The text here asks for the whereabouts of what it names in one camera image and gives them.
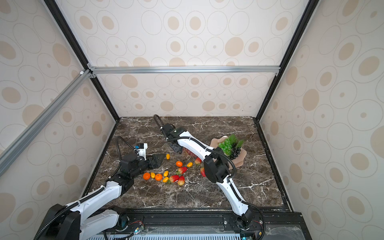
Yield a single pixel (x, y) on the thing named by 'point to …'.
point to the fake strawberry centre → (181, 170)
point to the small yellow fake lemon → (165, 179)
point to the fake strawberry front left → (174, 178)
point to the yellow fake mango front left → (153, 175)
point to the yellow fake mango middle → (165, 173)
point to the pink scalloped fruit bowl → (238, 161)
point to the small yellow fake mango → (189, 164)
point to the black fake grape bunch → (235, 151)
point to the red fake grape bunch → (194, 156)
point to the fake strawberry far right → (202, 170)
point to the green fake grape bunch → (226, 144)
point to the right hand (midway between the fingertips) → (181, 143)
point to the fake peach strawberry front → (181, 180)
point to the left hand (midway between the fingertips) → (163, 154)
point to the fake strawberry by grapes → (198, 161)
